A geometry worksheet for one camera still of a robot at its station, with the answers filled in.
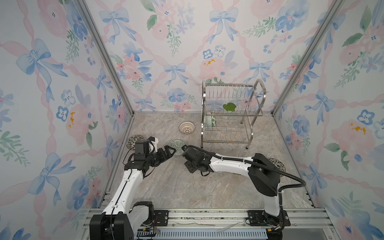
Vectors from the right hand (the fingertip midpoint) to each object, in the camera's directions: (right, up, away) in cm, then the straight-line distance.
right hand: (190, 161), depth 90 cm
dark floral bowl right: (+52, -1, -2) cm, 52 cm away
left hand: (-10, +7, -9) cm, 15 cm away
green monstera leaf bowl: (+15, +24, +9) cm, 30 cm away
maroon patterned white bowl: (-3, +20, +20) cm, 29 cm away
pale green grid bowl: (+12, +24, +10) cm, 29 cm away
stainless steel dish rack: (+22, +29, -5) cm, 37 cm away
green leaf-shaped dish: (+23, +32, -4) cm, 40 cm away
